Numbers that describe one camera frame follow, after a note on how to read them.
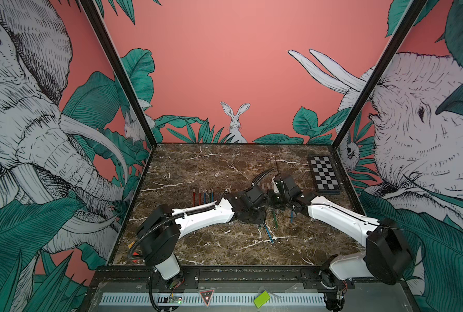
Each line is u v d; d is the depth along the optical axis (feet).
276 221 2.97
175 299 2.29
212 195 3.22
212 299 2.30
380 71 2.82
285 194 2.13
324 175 3.40
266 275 2.52
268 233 2.81
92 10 2.28
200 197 3.22
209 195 3.22
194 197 3.19
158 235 1.41
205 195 3.23
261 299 2.25
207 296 2.30
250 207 2.05
